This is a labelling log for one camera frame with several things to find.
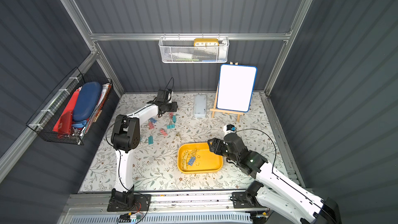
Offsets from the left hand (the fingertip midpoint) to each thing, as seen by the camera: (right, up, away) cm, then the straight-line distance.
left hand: (176, 105), depth 105 cm
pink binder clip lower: (-6, -17, -9) cm, 21 cm away
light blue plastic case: (+16, 0, +7) cm, 18 cm away
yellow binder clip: (+8, -29, -18) cm, 35 cm away
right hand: (+24, -18, -29) cm, 42 cm away
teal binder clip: (-3, -14, -3) cm, 15 cm away
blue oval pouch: (-37, +5, -31) cm, 49 cm away
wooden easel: (+26, -3, -4) cm, 27 cm away
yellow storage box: (+15, -30, -18) cm, 38 cm away
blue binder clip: (+12, -31, -20) cm, 39 cm away
